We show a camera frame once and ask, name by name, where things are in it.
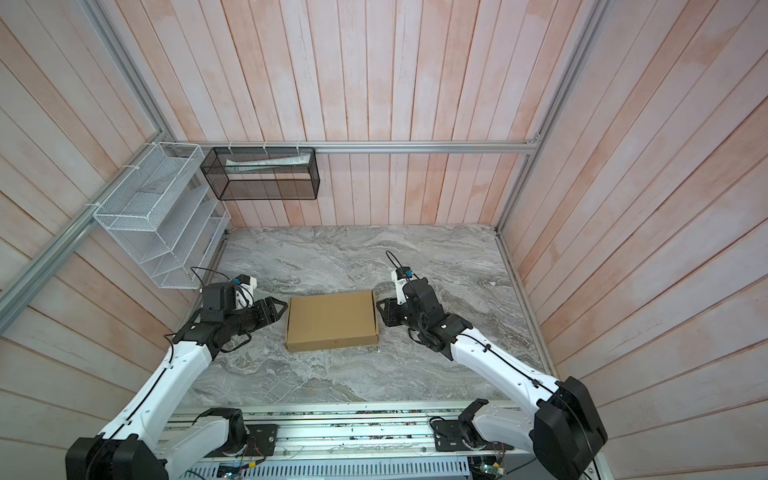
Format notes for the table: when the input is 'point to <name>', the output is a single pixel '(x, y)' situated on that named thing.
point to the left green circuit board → (229, 470)
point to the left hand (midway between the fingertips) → (279, 314)
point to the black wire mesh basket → (262, 173)
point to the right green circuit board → (484, 467)
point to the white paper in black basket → (235, 166)
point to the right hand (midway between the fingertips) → (381, 303)
